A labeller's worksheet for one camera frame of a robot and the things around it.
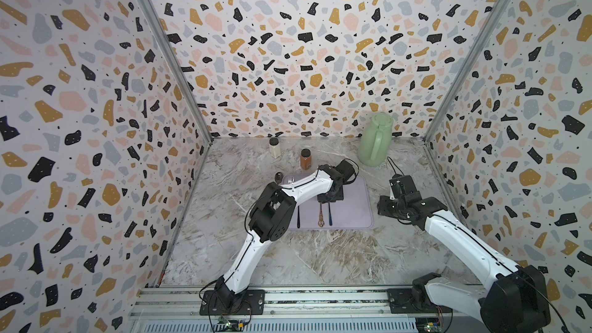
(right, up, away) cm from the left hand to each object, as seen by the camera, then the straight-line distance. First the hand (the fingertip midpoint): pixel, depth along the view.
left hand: (337, 198), depth 96 cm
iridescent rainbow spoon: (-3, -8, -4) cm, 10 cm away
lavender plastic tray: (+6, -6, -1) cm, 9 cm away
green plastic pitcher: (+15, +21, -1) cm, 26 cm away
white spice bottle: (-28, +21, +13) cm, 38 cm away
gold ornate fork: (-7, -9, -4) cm, 12 cm away
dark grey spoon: (-26, +8, +9) cm, 29 cm away
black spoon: (-16, -8, -2) cm, 18 cm away
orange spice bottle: (-13, +16, +8) cm, 23 cm away
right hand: (+15, -1, -11) cm, 19 cm away
